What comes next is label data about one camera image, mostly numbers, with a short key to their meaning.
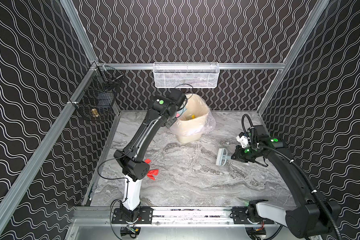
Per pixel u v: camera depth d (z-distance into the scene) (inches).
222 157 33.6
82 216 30.1
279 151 19.1
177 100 22.9
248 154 25.6
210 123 34.2
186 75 23.8
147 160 36.6
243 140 28.6
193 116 41.5
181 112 24.7
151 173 34.2
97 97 36.3
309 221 14.9
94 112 32.4
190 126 34.3
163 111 19.5
